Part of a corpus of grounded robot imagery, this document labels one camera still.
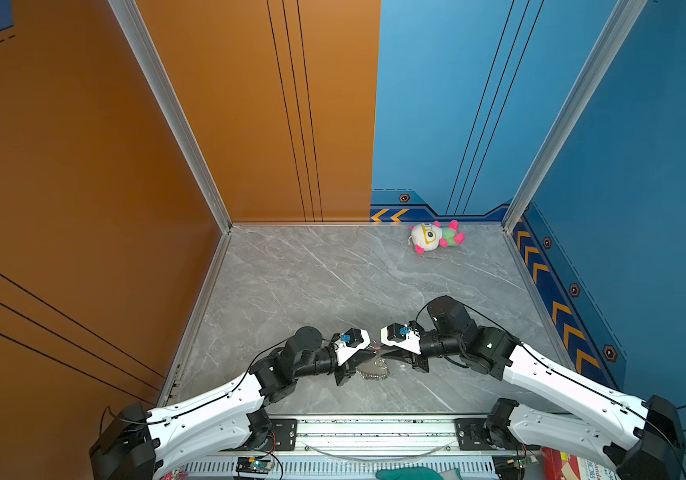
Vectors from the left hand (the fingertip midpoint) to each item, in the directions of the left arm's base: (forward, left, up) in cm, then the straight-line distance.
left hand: (373, 352), depth 71 cm
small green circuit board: (-21, +28, -17) cm, 39 cm away
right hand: (0, -2, +2) cm, 3 cm away
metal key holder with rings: (-3, -1, -2) cm, 4 cm away
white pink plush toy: (+47, -22, -9) cm, 53 cm away
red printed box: (-21, -41, -11) cm, 48 cm away
